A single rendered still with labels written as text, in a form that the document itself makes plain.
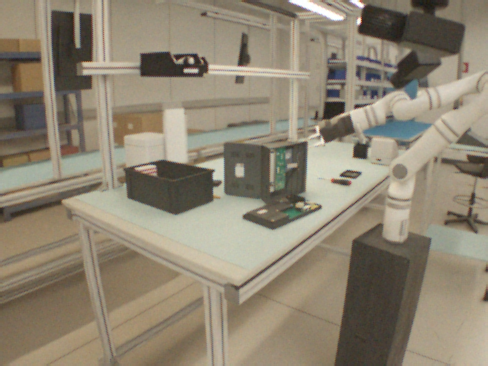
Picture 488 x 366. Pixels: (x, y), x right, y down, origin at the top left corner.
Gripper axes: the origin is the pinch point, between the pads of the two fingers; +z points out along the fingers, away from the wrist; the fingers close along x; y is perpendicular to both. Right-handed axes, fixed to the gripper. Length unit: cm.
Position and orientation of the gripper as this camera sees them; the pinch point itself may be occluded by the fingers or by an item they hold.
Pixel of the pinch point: (304, 144)
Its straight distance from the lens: 120.9
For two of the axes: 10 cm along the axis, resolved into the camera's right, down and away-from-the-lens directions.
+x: -4.7, -5.4, -7.0
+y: 0.0, -7.9, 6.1
